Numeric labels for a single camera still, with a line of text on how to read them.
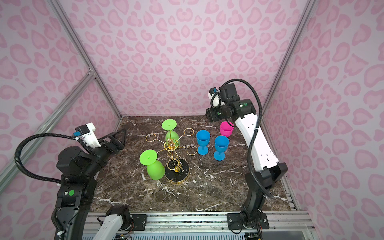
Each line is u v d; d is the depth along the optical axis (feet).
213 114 2.14
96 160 1.64
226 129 2.99
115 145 1.76
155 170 2.25
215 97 2.07
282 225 2.40
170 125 2.46
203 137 3.01
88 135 1.67
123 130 1.89
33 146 1.94
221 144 2.78
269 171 1.41
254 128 1.55
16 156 1.19
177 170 2.93
